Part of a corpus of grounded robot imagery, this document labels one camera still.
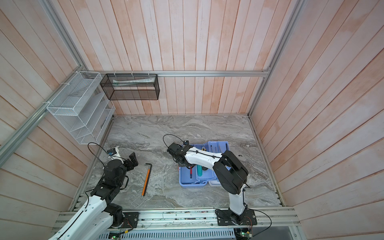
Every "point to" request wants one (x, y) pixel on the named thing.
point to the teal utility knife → (199, 170)
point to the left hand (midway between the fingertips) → (128, 158)
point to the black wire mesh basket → (131, 86)
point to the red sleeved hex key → (191, 172)
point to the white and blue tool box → (207, 177)
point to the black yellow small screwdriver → (211, 149)
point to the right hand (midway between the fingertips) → (187, 161)
